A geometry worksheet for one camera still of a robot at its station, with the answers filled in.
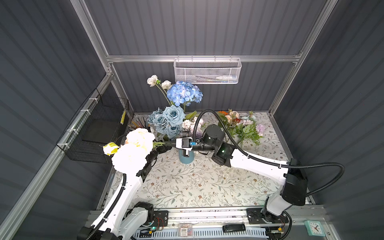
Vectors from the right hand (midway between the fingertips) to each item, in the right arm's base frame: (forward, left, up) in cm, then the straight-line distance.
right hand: (166, 142), depth 58 cm
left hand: (+13, +6, -16) cm, 21 cm away
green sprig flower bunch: (+34, -43, -34) cm, 64 cm away
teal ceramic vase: (+11, -5, -36) cm, 38 cm away
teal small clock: (-24, -67, -37) cm, 80 cm away
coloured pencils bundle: (+31, +27, -24) cm, 48 cm away
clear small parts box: (-25, -6, -35) cm, 44 cm away
